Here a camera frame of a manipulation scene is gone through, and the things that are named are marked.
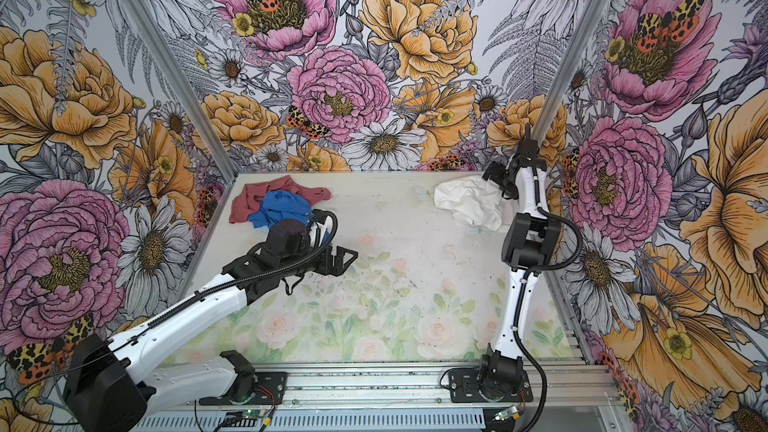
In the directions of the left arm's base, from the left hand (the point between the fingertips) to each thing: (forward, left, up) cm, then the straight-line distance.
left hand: (342, 260), depth 79 cm
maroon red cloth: (+30, +38, -12) cm, 50 cm away
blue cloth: (+27, +25, -10) cm, 38 cm away
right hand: (+31, -48, -6) cm, 58 cm away
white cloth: (+29, -43, -10) cm, 52 cm away
